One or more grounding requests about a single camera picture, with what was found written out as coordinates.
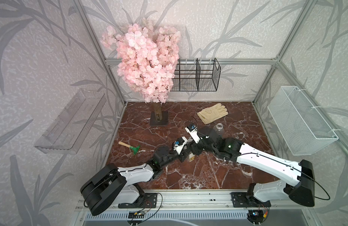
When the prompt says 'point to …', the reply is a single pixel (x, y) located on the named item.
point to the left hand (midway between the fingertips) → (191, 145)
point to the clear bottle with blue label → (218, 128)
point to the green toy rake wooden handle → (135, 149)
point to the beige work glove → (211, 113)
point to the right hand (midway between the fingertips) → (188, 140)
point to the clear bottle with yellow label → (190, 157)
